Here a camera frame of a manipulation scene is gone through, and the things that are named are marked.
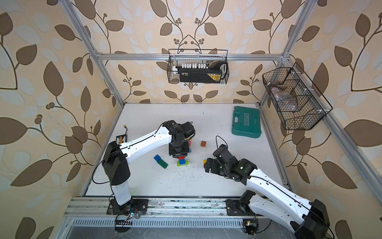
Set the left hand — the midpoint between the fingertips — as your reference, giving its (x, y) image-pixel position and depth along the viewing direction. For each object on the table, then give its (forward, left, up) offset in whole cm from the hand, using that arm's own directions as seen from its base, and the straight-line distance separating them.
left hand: (186, 157), depth 79 cm
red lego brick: (-2, +2, +4) cm, 5 cm away
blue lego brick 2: (-2, +2, -1) cm, 3 cm away
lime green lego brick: (-2, 0, -4) cm, 4 cm away
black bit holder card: (+18, +45, -11) cm, 50 cm away
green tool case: (+30, -40, -6) cm, 50 cm away
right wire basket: (+19, -57, +22) cm, 64 cm away
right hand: (-4, -13, -2) cm, 14 cm away
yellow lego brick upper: (+4, -10, -13) cm, 17 cm away
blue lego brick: (+5, +19, -12) cm, 23 cm away
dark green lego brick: (+1, +15, -12) cm, 19 cm away
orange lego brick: (+15, -10, -10) cm, 21 cm away
